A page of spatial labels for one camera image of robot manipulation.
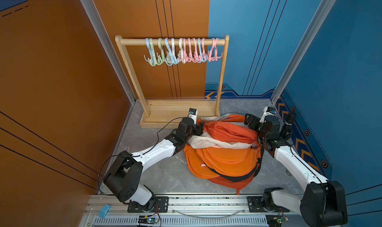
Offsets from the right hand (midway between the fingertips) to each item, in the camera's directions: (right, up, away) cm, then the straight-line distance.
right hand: (252, 116), depth 85 cm
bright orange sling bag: (-32, -26, -4) cm, 42 cm away
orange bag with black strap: (0, -29, -6) cm, 30 cm away
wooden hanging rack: (-53, +1, +26) cm, 59 cm away
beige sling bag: (-28, -11, -12) cm, 33 cm away
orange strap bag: (-15, -5, -15) cm, 22 cm away
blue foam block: (-76, -45, -14) cm, 90 cm away
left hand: (-29, -2, +1) cm, 30 cm away
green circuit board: (-53, -49, -15) cm, 73 cm away
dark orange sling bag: (-11, -35, -9) cm, 38 cm away
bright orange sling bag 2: (-14, -23, -10) cm, 29 cm away
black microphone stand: (+17, 0, -8) cm, 19 cm away
